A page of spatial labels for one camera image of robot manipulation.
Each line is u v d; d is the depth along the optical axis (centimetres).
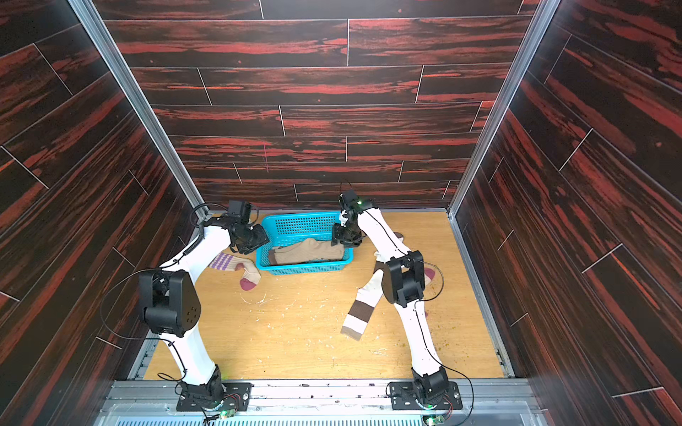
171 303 50
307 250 101
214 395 66
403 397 73
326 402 74
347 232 84
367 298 93
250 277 99
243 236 73
